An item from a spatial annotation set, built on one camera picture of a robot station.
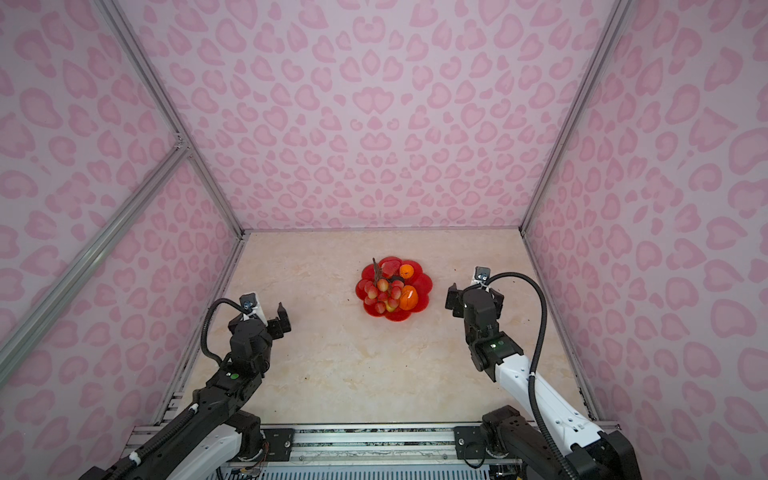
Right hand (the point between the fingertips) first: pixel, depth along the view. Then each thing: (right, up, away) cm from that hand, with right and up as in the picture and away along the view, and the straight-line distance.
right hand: (473, 287), depth 82 cm
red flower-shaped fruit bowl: (-23, +4, +18) cm, 29 cm away
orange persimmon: (-17, -4, +11) cm, 21 cm away
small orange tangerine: (-17, +3, +19) cm, 26 cm away
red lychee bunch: (-25, -3, +10) cm, 27 cm away
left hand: (-58, -5, 0) cm, 58 cm away
